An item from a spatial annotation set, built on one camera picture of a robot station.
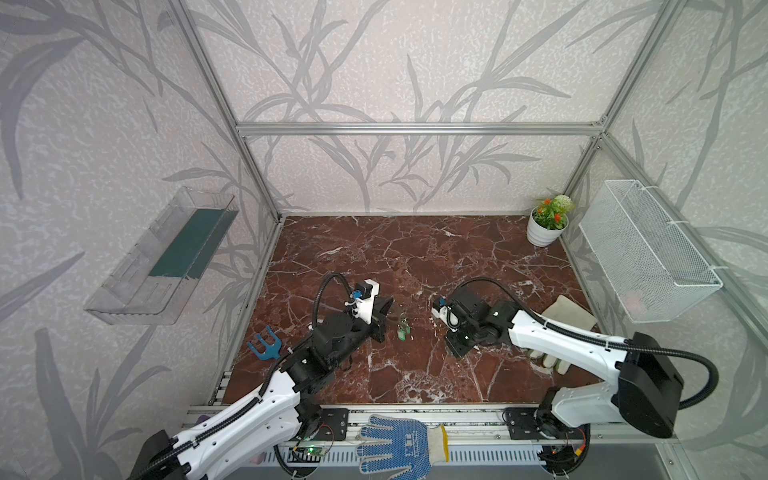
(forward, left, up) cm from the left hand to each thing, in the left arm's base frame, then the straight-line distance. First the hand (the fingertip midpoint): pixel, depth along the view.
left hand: (396, 294), depth 73 cm
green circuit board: (-31, +19, -21) cm, 42 cm away
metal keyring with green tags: (-4, -2, -12) cm, 13 cm away
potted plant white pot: (+34, -51, -9) cm, 62 cm away
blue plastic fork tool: (-7, +36, -21) cm, 43 cm away
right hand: (-4, -14, -15) cm, 21 cm away
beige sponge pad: (+6, -54, -22) cm, 58 cm away
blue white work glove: (-30, -5, -21) cm, 37 cm away
